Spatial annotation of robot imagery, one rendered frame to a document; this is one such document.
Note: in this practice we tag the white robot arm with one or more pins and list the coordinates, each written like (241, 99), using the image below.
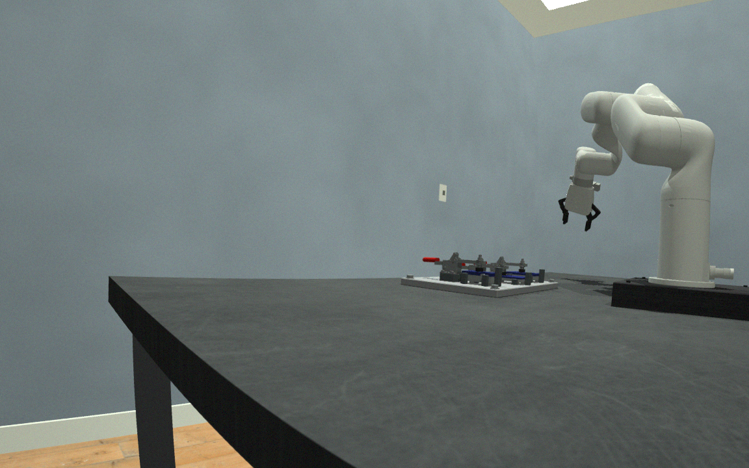
(653, 131)

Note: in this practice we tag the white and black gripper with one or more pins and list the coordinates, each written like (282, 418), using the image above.
(579, 200)

